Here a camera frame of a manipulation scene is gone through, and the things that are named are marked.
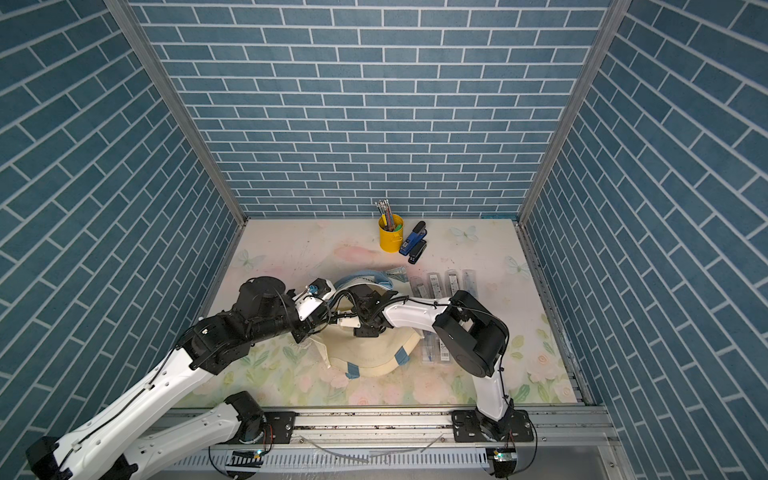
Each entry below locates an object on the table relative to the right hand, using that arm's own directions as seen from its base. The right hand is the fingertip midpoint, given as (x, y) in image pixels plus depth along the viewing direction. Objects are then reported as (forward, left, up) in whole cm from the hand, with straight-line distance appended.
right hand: (362, 319), depth 92 cm
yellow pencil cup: (+30, -6, +8) cm, 31 cm away
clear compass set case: (+14, -23, +1) cm, 26 cm away
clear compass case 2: (+17, -34, 0) cm, 39 cm away
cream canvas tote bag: (-12, -2, +3) cm, 13 cm away
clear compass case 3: (-9, -25, 0) cm, 27 cm away
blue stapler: (+35, -16, +3) cm, 39 cm away
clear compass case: (+17, -29, 0) cm, 33 cm away
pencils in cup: (+34, -4, +15) cm, 38 cm away
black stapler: (+27, -16, +3) cm, 31 cm away
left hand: (-9, +3, +23) cm, 25 cm away
